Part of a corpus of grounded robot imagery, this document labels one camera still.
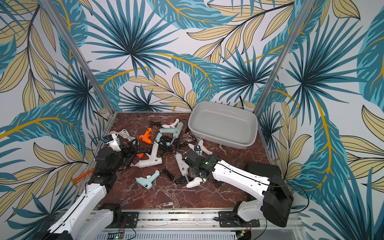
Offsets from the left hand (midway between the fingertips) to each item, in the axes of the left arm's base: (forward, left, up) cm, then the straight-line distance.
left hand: (131, 143), depth 80 cm
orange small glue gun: (+15, -1, -16) cm, 22 cm away
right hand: (-11, -35, -8) cm, 37 cm away
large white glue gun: (-7, -28, -14) cm, 32 cm away
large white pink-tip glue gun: (-2, -10, -14) cm, 17 cm away
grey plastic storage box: (+28, -65, -19) cm, 74 cm away
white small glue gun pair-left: (+9, -33, -17) cm, 38 cm away
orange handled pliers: (-11, +29, -18) cm, 36 cm away
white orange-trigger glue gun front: (-17, -35, -8) cm, 40 cm away
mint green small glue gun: (-15, -8, -16) cm, 23 cm away
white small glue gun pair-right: (+12, -38, -17) cm, 44 cm away
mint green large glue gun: (+19, -21, -12) cm, 31 cm away
